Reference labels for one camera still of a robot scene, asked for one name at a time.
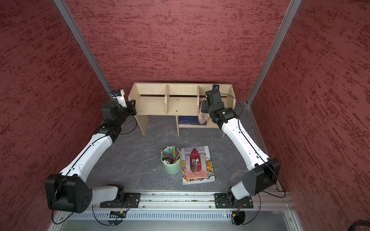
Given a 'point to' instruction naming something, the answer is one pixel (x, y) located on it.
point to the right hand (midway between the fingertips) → (207, 105)
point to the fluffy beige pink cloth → (203, 117)
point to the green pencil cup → (173, 168)
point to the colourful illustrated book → (197, 166)
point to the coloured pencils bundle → (171, 155)
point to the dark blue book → (190, 121)
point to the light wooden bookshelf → (181, 100)
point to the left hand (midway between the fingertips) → (134, 103)
